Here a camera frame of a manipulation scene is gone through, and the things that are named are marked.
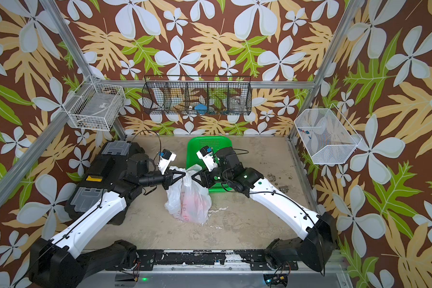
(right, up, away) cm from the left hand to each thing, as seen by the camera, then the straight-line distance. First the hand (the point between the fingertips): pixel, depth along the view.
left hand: (185, 171), depth 75 cm
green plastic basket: (0, +14, +34) cm, 37 cm away
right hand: (+4, -1, -3) cm, 5 cm away
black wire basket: (+9, +38, +17) cm, 43 cm away
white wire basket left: (-46, +31, +12) cm, 57 cm away
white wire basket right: (+67, +15, +9) cm, 69 cm away
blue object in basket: (+5, +32, +19) cm, 37 cm away
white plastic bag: (0, -13, +4) cm, 14 cm away
